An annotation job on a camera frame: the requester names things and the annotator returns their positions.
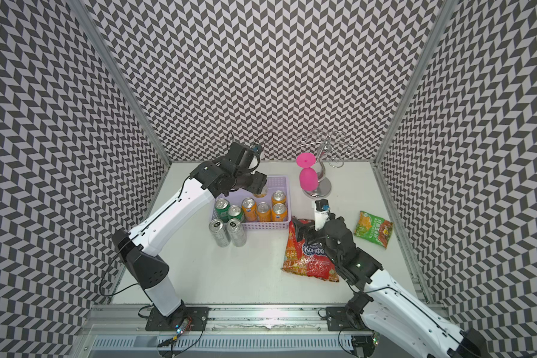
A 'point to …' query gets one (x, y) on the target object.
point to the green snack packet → (374, 229)
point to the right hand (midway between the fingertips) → (306, 220)
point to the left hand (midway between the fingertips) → (256, 180)
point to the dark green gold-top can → (264, 192)
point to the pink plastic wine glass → (308, 175)
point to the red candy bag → (311, 260)
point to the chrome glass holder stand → (333, 143)
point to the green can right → (235, 212)
